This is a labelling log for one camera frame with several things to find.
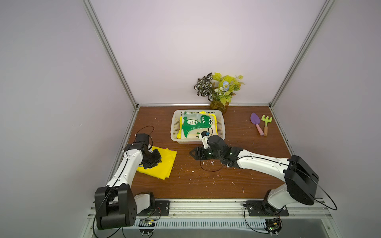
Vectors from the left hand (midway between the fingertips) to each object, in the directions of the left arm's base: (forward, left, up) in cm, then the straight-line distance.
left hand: (162, 159), depth 84 cm
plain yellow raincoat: (-2, +1, -10) cm, 10 cm away
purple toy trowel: (+36, -65, -6) cm, 74 cm away
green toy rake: (+35, -73, -6) cm, 81 cm away
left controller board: (-31, +5, -11) cm, 33 cm away
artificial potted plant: (+42, -35, +17) cm, 57 cm away
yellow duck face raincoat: (+21, -7, -5) cm, 23 cm away
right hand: (+1, -18, +8) cm, 19 cm away
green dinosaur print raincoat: (+24, -17, +3) cm, 29 cm away
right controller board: (-30, -58, -8) cm, 65 cm away
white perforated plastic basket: (+24, -5, +2) cm, 24 cm away
